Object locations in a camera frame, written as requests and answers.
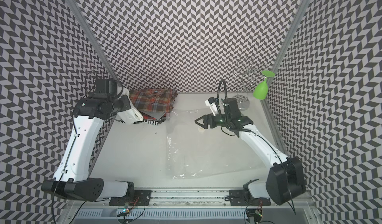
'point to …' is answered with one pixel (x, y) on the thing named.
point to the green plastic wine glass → (260, 91)
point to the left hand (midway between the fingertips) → (124, 104)
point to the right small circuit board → (256, 213)
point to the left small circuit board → (126, 209)
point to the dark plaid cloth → (157, 99)
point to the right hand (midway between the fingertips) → (200, 123)
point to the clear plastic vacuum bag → (193, 151)
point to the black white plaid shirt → (151, 122)
